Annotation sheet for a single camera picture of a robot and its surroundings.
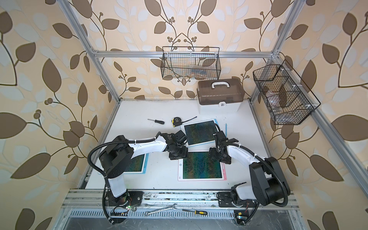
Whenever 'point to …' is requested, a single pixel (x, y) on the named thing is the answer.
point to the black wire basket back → (190, 63)
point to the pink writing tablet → (200, 166)
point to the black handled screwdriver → (157, 121)
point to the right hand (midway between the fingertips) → (215, 158)
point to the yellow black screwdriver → (196, 212)
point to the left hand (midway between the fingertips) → (185, 156)
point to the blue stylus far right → (226, 130)
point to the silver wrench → (147, 213)
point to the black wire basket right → (288, 98)
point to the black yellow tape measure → (177, 121)
